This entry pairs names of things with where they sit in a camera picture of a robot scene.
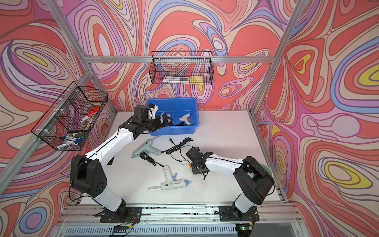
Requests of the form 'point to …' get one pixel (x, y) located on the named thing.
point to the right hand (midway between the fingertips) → (200, 172)
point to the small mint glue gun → (163, 113)
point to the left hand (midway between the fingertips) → (168, 121)
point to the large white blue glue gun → (170, 182)
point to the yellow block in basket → (196, 80)
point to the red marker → (93, 111)
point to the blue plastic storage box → (177, 108)
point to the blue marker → (74, 139)
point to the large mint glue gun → (147, 147)
